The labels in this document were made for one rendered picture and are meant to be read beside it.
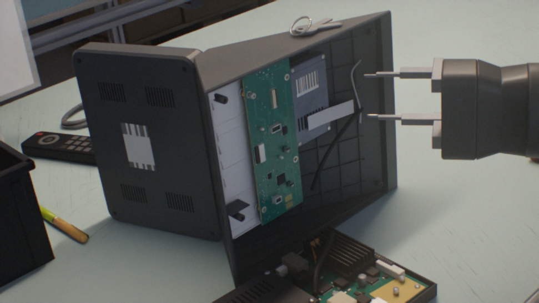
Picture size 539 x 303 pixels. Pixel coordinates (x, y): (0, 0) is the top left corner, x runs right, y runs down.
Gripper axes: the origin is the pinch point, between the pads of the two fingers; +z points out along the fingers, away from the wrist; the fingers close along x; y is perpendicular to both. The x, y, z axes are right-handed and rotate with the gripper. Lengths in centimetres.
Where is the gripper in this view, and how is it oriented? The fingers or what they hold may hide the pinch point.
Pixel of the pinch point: (366, 96)
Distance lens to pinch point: 64.0
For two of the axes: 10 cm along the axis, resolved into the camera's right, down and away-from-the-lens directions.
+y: -2.4, 4.7, -8.5
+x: 1.1, 8.8, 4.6
